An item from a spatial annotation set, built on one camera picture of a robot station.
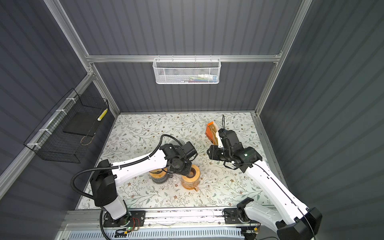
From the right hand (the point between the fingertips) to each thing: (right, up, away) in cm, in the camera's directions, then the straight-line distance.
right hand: (211, 152), depth 74 cm
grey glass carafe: (-27, -17, +8) cm, 33 cm away
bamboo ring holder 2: (-28, -12, +4) cm, 31 cm away
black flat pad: (-65, +15, +1) cm, 67 cm away
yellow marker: (-60, +19, +7) cm, 63 cm away
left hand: (-12, -11, +5) cm, 17 cm away
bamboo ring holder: (-10, -15, +1) cm, 18 cm away
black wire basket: (-72, +10, -2) cm, 73 cm away
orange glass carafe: (-11, -21, +10) cm, 25 cm away
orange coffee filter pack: (+2, +11, +22) cm, 25 cm away
